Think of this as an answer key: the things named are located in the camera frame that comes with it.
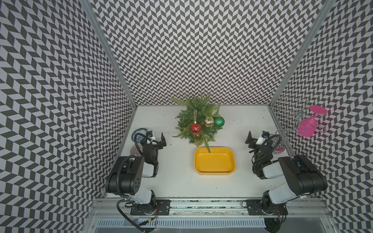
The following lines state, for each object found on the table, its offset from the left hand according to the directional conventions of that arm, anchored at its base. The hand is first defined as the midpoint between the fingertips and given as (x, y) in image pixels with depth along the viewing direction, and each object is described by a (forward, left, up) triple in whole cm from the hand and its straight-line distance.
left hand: (155, 134), depth 91 cm
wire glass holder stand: (+15, -92, +9) cm, 93 cm away
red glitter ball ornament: (-11, -26, +22) cm, 36 cm away
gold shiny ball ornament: (-6, -32, +21) cm, 39 cm away
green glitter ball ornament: (-6, -37, +21) cm, 43 cm away
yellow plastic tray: (-13, -41, -11) cm, 45 cm away
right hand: (-1, -64, +1) cm, 64 cm away
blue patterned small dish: (-11, +3, +14) cm, 18 cm away
